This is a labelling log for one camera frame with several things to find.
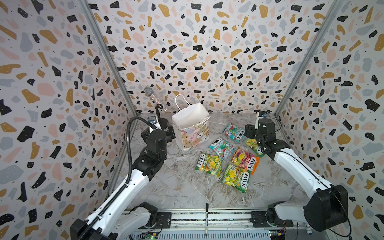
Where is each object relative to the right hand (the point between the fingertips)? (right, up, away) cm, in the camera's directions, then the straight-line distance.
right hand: (249, 122), depth 82 cm
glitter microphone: (-57, +18, +6) cm, 60 cm away
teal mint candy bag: (-3, -6, +25) cm, 26 cm away
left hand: (-46, -1, -11) cm, 48 cm away
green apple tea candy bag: (-21, -25, +10) cm, 34 cm away
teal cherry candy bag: (-12, -17, +17) cm, 27 cm away
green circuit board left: (-50, -55, -12) cm, 75 cm away
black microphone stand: (-56, +1, +34) cm, 65 cm away
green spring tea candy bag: (-6, -32, +4) cm, 32 cm away
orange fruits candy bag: (0, -22, +10) cm, 25 cm away
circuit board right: (+10, -54, -10) cm, 56 cm away
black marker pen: (-24, -50, -9) cm, 56 cm away
